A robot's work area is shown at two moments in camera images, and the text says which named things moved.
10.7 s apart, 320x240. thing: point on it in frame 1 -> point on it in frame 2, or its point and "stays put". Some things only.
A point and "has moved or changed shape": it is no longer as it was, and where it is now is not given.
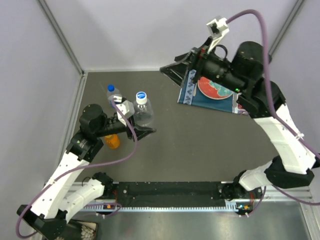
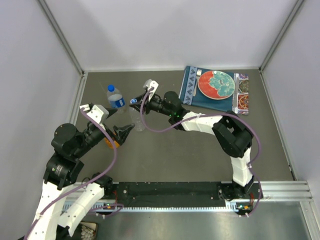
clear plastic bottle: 143,113 has moved or changed shape
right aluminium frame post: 297,6 stays put
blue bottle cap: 111,88 stays put
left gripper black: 140,132 -> 121,133
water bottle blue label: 112,91 stays put
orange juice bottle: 113,141 stays put
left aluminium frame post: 50,17 stays put
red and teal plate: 213,90 stays put
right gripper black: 198,58 -> 140,99
